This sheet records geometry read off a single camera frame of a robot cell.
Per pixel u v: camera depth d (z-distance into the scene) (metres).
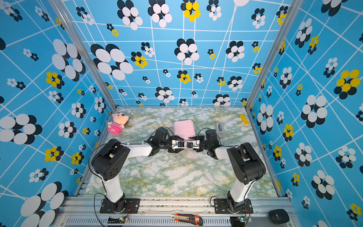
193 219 0.69
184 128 0.96
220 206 0.72
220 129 1.02
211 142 0.75
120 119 1.03
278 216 0.68
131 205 0.74
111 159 0.50
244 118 1.12
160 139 0.76
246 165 0.48
